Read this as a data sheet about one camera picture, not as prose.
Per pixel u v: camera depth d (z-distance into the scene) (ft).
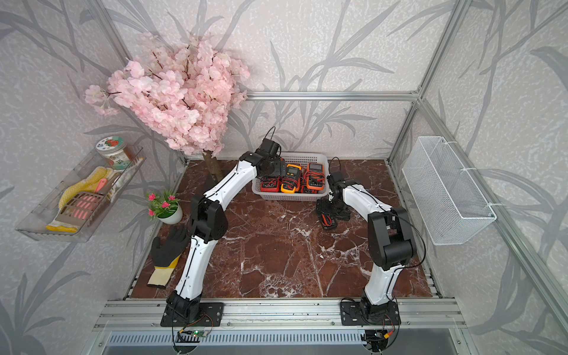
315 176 3.26
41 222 1.87
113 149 2.27
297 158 3.50
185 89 2.02
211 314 2.42
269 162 2.58
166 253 2.85
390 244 1.60
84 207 1.99
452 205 1.95
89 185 2.21
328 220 3.06
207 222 1.96
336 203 2.50
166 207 2.84
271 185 3.25
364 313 2.15
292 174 3.24
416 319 2.45
